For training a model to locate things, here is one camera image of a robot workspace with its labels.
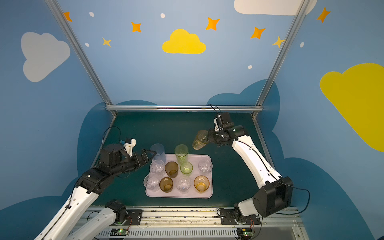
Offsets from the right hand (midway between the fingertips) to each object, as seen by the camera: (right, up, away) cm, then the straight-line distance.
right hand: (210, 135), depth 81 cm
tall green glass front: (-17, -11, +11) cm, 23 cm away
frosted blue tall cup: (-30, -8, +6) cm, 31 cm away
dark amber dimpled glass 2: (-25, -28, +3) cm, 38 cm away
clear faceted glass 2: (-34, -28, +5) cm, 44 cm away
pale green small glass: (-14, -21, +9) cm, 26 cm away
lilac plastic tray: (-10, -32, +2) cm, 34 cm away
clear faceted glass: (-31, -20, +6) cm, 37 cm away
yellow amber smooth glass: (-5, -28, +4) cm, 28 cm away
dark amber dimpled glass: (-22, -20, +5) cm, 31 cm away
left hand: (-28, -10, -11) cm, 32 cm away
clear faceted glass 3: (-15, -29, +5) cm, 33 cm away
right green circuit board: (+15, -47, -10) cm, 50 cm away
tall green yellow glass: (-5, -3, +5) cm, 8 cm away
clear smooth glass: (-3, -18, +5) cm, 19 cm away
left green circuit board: (-45, -46, -10) cm, 65 cm away
